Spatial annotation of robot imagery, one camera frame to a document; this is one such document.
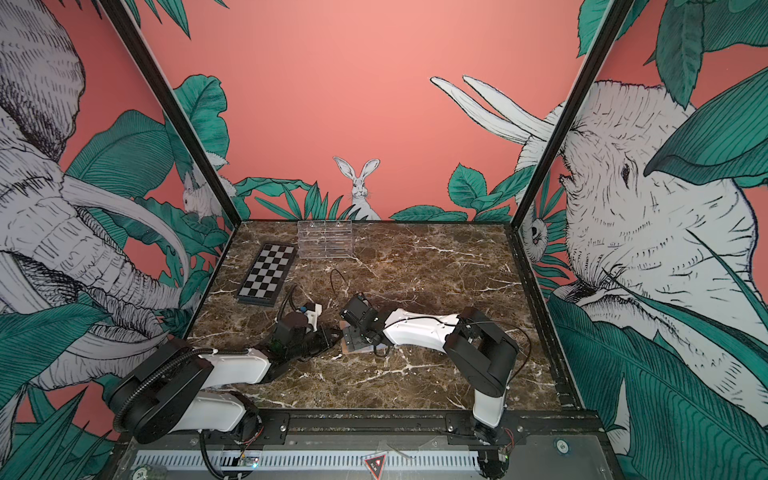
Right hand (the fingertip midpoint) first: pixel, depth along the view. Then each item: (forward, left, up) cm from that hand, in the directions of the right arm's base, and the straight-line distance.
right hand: (357, 333), depth 87 cm
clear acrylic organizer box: (+36, +16, +1) cm, 40 cm away
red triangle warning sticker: (-31, -7, -2) cm, 32 cm away
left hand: (0, +3, +2) cm, 3 cm away
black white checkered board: (+20, +33, 0) cm, 38 cm away
